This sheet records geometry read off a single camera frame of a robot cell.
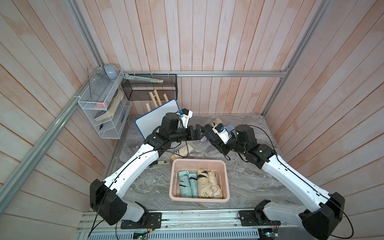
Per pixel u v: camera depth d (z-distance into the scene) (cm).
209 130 67
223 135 64
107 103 72
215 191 76
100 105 73
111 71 83
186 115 66
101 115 80
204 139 63
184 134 62
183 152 95
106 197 38
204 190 75
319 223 37
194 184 82
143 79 90
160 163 90
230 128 60
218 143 66
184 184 82
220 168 82
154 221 73
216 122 112
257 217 65
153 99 86
